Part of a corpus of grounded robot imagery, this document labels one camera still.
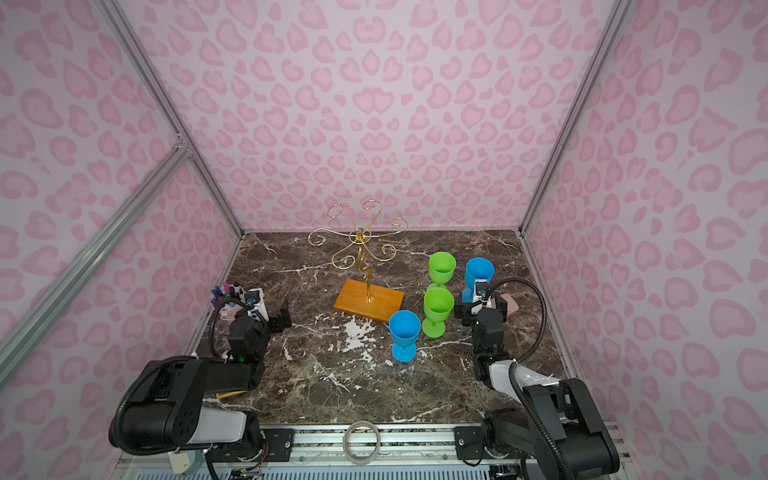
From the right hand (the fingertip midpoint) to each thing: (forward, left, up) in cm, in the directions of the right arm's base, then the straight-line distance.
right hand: (480, 290), depth 87 cm
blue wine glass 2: (+8, 0, 0) cm, 8 cm away
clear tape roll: (-41, +32, -11) cm, 53 cm away
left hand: (-2, +62, -2) cm, 62 cm away
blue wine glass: (-11, +22, -3) cm, 24 cm away
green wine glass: (-4, +12, -2) cm, 13 cm away
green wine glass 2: (+7, +11, +1) cm, 13 cm away
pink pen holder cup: (+1, +75, 0) cm, 75 cm away
